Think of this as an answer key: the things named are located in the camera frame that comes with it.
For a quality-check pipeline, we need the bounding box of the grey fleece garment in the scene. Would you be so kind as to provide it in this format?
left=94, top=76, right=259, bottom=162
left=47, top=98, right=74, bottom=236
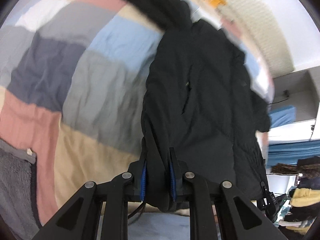
left=1, top=140, right=40, bottom=239

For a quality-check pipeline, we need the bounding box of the cream quilted headboard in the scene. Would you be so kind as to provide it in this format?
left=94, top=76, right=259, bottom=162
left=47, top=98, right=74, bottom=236
left=222, top=0, right=294, bottom=77

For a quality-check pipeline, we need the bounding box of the blue curtain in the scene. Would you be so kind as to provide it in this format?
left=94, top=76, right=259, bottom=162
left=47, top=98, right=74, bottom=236
left=266, top=140, right=320, bottom=168

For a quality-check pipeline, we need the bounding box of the black jacket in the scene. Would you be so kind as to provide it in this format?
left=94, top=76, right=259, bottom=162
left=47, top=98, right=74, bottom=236
left=96, top=0, right=272, bottom=213

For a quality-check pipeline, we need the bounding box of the grey wardrobe cabinet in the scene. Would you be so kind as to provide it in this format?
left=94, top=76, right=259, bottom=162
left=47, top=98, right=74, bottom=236
left=271, top=65, right=320, bottom=140

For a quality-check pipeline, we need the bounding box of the plaid patchwork quilt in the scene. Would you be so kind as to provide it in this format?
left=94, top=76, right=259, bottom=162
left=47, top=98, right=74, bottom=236
left=1, top=0, right=270, bottom=239

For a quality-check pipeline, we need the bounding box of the blue folded cloth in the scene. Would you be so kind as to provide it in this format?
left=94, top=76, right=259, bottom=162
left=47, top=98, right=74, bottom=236
left=268, top=105, right=296, bottom=128

